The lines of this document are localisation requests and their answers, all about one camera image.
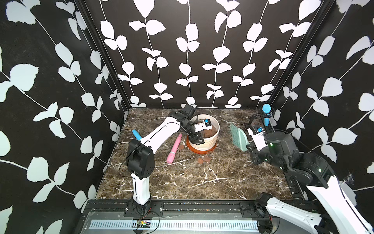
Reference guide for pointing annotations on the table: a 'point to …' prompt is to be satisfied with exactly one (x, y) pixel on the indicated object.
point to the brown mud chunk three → (181, 147)
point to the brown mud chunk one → (200, 161)
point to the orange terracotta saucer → (200, 151)
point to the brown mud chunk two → (207, 159)
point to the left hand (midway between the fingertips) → (202, 134)
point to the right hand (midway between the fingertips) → (246, 142)
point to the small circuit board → (143, 224)
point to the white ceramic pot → (210, 142)
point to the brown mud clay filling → (210, 132)
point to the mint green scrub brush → (239, 138)
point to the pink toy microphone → (170, 158)
